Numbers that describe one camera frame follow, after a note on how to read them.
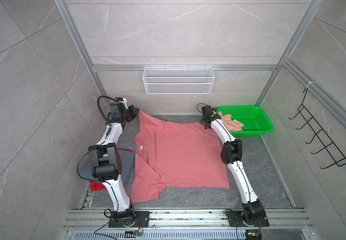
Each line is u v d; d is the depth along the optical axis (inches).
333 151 24.6
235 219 28.6
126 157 35.2
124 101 33.6
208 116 34.7
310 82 27.6
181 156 36.7
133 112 32.8
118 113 28.8
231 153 29.2
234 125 41.7
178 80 39.7
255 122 45.2
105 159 21.6
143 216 28.9
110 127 24.6
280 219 29.5
